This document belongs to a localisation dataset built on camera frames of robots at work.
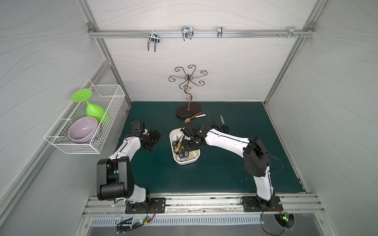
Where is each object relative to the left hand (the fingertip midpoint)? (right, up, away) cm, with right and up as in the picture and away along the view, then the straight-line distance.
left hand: (161, 139), depth 90 cm
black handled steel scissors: (+43, +5, +15) cm, 46 cm away
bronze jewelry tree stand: (+17, +19, +25) cm, 36 cm away
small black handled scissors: (+8, -3, +3) cm, 9 cm away
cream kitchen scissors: (+20, -10, +1) cm, 22 cm away
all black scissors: (+36, +7, +15) cm, 40 cm away
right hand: (+16, -4, -2) cm, 17 cm away
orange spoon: (+17, +11, +21) cm, 29 cm away
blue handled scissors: (+14, -9, -1) cm, 17 cm away
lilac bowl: (-27, +9, -28) cm, 40 cm away
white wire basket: (-26, +25, -10) cm, 37 cm away
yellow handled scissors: (+12, -7, +1) cm, 14 cm away
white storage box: (+8, +2, +8) cm, 11 cm away
